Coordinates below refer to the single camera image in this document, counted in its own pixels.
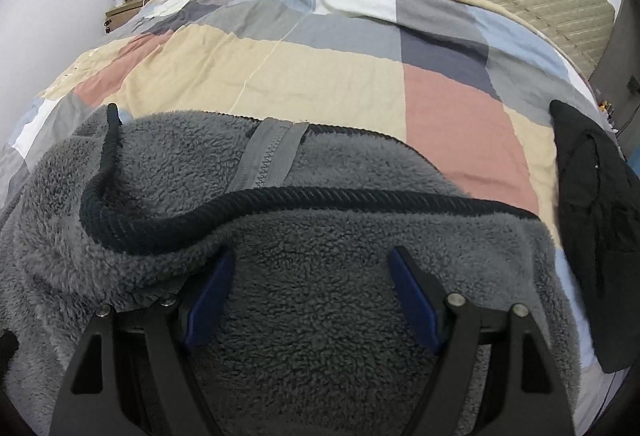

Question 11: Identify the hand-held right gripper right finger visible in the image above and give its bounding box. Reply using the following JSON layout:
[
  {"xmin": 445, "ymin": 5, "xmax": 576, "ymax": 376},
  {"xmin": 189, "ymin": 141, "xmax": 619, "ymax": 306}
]
[{"xmin": 390, "ymin": 246, "xmax": 576, "ymax": 436}]

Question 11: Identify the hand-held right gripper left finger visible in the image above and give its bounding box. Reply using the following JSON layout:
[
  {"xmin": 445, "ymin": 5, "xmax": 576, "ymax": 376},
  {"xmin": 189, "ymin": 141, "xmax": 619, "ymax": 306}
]
[{"xmin": 50, "ymin": 248, "xmax": 236, "ymax": 436}]

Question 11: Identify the grey fleece jacket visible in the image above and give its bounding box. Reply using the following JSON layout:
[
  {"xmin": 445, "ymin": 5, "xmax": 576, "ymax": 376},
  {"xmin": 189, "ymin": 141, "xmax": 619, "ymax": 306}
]
[{"xmin": 0, "ymin": 103, "xmax": 596, "ymax": 436}]

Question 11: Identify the black garment with white stripes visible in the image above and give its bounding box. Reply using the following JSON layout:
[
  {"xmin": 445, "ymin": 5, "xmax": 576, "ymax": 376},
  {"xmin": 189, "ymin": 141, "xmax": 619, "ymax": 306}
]
[{"xmin": 549, "ymin": 99, "xmax": 640, "ymax": 374}]

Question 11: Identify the patchwork checked blanket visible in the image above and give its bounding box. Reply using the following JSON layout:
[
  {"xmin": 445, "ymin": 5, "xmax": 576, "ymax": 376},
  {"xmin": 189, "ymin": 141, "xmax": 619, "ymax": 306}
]
[{"xmin": 0, "ymin": 0, "xmax": 608, "ymax": 367}]

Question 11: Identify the wooden nightstand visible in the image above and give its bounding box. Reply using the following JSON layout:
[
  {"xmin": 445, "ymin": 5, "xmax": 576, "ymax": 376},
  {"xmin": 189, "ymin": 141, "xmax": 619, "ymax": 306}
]
[{"xmin": 104, "ymin": 0, "xmax": 211, "ymax": 34}]

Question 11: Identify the grey white wardrobe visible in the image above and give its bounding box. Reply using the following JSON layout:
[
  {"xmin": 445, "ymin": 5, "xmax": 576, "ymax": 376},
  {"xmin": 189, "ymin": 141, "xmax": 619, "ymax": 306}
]
[{"xmin": 587, "ymin": 0, "xmax": 640, "ymax": 127}]

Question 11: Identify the white cable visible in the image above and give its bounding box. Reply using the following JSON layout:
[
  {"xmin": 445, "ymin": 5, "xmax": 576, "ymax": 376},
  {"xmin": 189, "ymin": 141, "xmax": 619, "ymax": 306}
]
[{"xmin": 142, "ymin": 0, "xmax": 316, "ymax": 117}]

